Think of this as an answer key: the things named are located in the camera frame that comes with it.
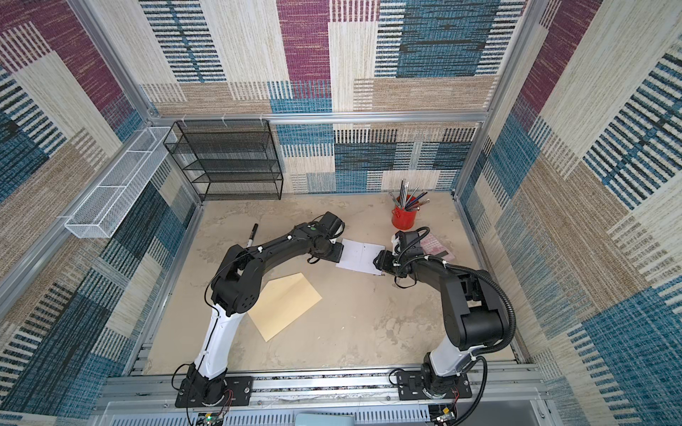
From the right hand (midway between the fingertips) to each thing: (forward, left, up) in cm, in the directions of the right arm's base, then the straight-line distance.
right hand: (383, 266), depth 96 cm
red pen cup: (+19, -10, +3) cm, 22 cm away
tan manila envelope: (-12, +35, -1) cm, 37 cm away
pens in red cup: (+24, -11, +8) cm, 28 cm away
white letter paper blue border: (+6, +8, -2) cm, 10 cm away
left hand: (+6, +16, 0) cm, 17 cm away
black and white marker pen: (+16, +50, -1) cm, 53 cm away
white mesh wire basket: (-2, +77, +32) cm, 84 cm away
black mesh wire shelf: (+40, +60, +17) cm, 74 cm away
